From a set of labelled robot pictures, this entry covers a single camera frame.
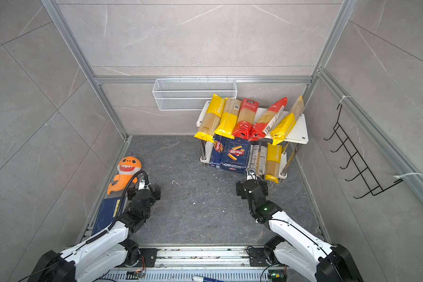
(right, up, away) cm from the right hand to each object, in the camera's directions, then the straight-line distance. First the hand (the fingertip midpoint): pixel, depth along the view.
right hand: (249, 179), depth 85 cm
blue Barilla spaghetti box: (-15, +14, +13) cm, 24 cm away
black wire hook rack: (+38, +6, -22) cm, 44 cm away
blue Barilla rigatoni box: (-6, +12, +10) cm, 17 cm away
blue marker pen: (-22, -36, -17) cm, 46 cm away
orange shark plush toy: (-66, +5, +10) cm, 67 cm away
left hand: (-52, -1, 0) cm, 52 cm away
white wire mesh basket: (-34, +47, +16) cm, 60 cm away
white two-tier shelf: (+19, +21, -11) cm, 30 cm away
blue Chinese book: (-70, -17, -1) cm, 72 cm away
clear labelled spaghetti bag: (+8, +11, +13) cm, 19 cm away
